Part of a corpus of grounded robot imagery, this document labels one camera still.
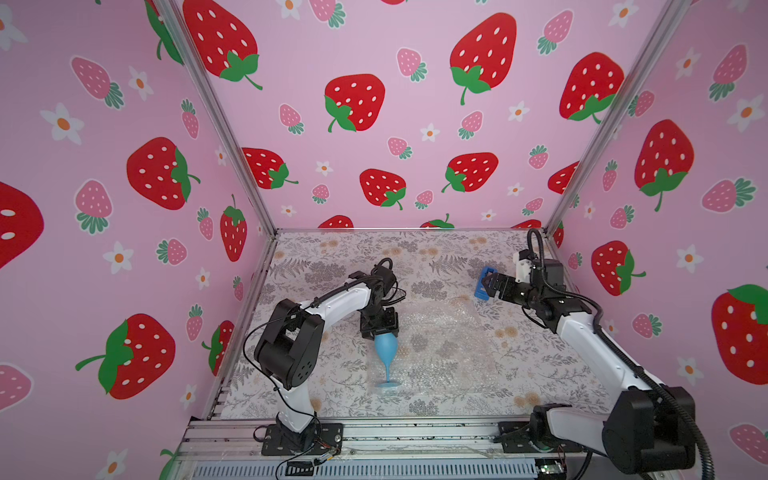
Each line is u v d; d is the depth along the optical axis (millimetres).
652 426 448
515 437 729
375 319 770
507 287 747
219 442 748
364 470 702
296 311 509
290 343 489
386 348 820
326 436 757
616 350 476
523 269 762
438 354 884
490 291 766
